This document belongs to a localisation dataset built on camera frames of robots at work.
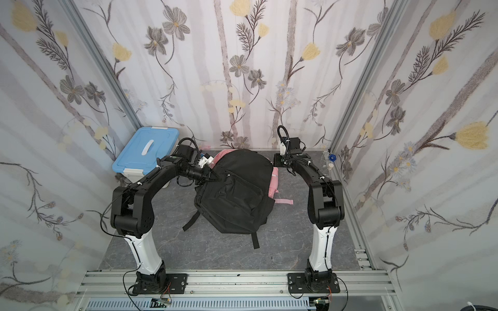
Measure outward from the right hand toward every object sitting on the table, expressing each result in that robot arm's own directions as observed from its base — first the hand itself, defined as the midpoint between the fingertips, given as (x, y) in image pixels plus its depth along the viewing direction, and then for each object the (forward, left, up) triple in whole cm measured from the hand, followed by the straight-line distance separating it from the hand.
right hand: (280, 154), depth 97 cm
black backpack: (-25, +20, -3) cm, 32 cm away
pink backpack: (-9, +2, -12) cm, 15 cm away
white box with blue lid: (-2, +70, 0) cm, 70 cm away
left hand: (-16, +28, +1) cm, 33 cm away
